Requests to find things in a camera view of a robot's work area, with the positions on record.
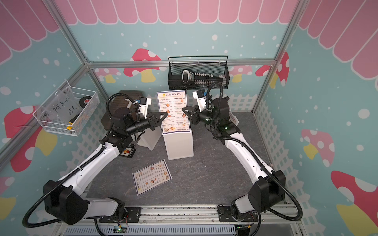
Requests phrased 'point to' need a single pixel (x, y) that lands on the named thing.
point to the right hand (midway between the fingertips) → (183, 109)
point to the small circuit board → (122, 230)
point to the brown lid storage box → (119, 104)
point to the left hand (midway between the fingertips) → (167, 116)
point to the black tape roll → (84, 101)
